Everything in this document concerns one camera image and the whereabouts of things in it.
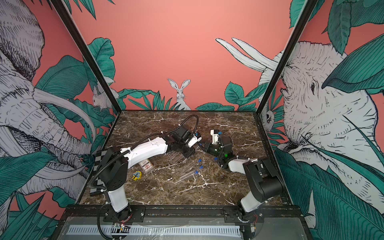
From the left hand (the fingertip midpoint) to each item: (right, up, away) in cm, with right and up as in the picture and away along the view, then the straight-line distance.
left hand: (195, 149), depth 87 cm
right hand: (+1, +4, 0) cm, 4 cm away
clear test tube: (-15, -5, +9) cm, 18 cm away
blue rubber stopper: (+13, -8, +8) cm, 18 cm away
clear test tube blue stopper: (+2, -12, +4) cm, 13 cm away
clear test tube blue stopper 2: (-7, -17, -1) cm, 18 cm away
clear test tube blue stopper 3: (-10, -8, +7) cm, 14 cm away
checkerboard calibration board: (-53, -21, -8) cm, 57 cm away
